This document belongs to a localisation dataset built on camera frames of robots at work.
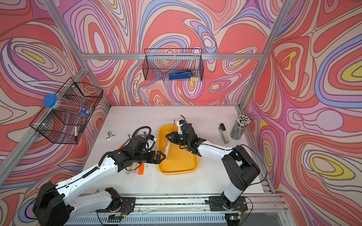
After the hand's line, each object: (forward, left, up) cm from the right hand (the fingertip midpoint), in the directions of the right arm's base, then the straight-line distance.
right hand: (166, 140), depth 85 cm
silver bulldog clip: (+12, +43, -11) cm, 46 cm away
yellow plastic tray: (-9, -7, -12) cm, 16 cm away
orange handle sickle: (-14, +16, -11) cm, 24 cm away
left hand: (-11, +2, 0) cm, 11 cm away
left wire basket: (+2, +53, +15) cm, 55 cm away
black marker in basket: (-4, +45, +13) cm, 48 cm away
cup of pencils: (+7, -47, -2) cm, 48 cm away
